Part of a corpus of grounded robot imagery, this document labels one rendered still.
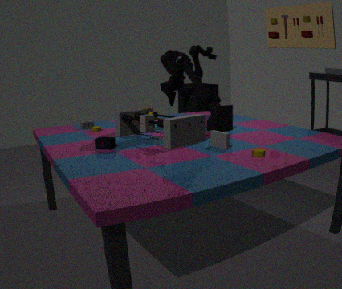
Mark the short yellow cylinder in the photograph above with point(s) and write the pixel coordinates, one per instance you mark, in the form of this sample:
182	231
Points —
258	152
96	128

